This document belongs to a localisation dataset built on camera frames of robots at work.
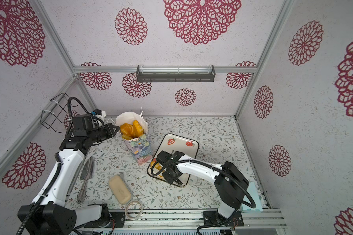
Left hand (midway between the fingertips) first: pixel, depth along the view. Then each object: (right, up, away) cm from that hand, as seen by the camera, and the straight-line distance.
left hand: (119, 130), depth 77 cm
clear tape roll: (+4, -42, -2) cm, 43 cm away
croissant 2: (0, -5, +12) cm, 13 cm away
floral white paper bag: (+10, -10, +5) cm, 15 cm away
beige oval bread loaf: (-1, -32, +3) cm, 32 cm away
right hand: (+27, -26, +6) cm, 38 cm away
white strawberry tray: (+27, -10, +27) cm, 39 cm away
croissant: (+7, 0, +13) cm, 15 cm away
